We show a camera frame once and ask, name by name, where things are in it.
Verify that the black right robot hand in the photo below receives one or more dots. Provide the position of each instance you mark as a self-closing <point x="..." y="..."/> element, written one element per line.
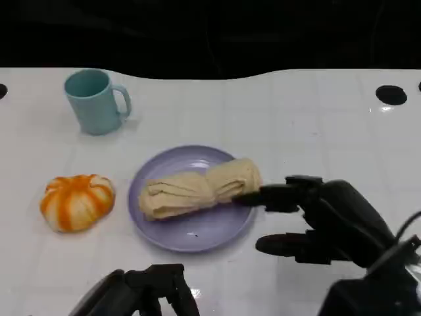
<point x="342" y="220"/>

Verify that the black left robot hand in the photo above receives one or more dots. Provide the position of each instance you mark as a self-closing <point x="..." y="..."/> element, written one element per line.
<point x="141" y="293"/>

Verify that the beige towel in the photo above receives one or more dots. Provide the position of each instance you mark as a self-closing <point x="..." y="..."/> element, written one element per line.
<point x="184" y="194"/>

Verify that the lilac plate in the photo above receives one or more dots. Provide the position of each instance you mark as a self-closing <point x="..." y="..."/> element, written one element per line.
<point x="197" y="233"/>

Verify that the orange and white bread roll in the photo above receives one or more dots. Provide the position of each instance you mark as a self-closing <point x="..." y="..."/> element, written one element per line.
<point x="77" y="204"/>

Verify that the pale green mug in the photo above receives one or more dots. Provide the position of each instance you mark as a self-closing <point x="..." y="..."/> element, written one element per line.
<point x="95" y="107"/>

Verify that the black backdrop cloth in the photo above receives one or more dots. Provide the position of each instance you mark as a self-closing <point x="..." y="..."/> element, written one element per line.
<point x="210" y="33"/>

